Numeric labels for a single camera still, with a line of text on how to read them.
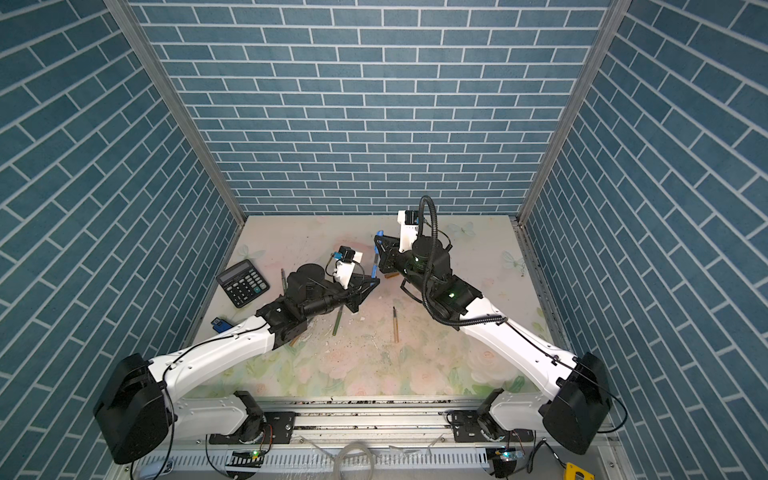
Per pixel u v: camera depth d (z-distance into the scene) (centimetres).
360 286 69
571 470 68
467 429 73
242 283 99
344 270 65
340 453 71
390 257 61
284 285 101
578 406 39
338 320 93
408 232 62
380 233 69
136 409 39
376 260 72
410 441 74
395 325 91
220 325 89
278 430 74
